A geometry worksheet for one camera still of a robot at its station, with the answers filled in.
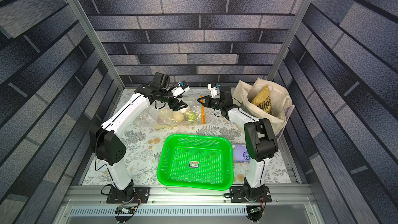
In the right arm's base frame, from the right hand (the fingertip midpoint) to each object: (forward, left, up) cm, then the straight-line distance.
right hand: (196, 99), depth 90 cm
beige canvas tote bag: (-4, -26, +9) cm, 27 cm away
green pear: (-4, +4, -13) cm, 14 cm away
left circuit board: (-54, +32, -19) cm, 65 cm away
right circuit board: (-53, -30, -23) cm, 65 cm away
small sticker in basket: (-32, 0, -18) cm, 37 cm away
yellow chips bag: (-4, -36, +5) cm, 37 cm away
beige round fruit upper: (-3, +13, -15) cm, 20 cm away
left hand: (-4, +6, +6) cm, 10 cm away
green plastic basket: (-30, -2, -18) cm, 35 cm away
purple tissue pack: (-28, -24, -13) cm, 39 cm away
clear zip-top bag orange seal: (-2, +28, -17) cm, 33 cm away
